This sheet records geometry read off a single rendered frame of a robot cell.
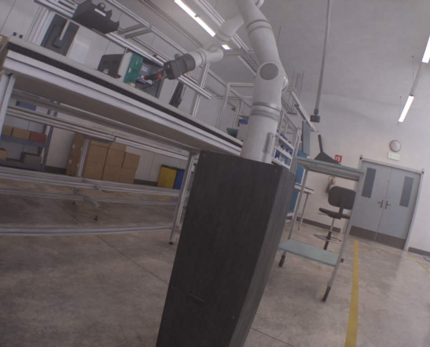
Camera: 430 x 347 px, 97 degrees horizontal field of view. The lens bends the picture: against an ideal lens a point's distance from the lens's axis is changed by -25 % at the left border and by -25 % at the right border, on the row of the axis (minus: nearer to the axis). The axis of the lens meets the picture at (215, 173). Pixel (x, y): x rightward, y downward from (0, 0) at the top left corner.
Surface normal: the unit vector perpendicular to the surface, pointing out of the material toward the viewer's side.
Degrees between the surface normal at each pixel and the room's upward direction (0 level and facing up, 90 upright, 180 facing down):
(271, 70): 91
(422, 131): 90
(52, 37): 98
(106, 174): 90
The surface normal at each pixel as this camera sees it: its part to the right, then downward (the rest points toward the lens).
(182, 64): 0.68, 0.28
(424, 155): -0.52, -0.12
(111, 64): -0.29, -0.07
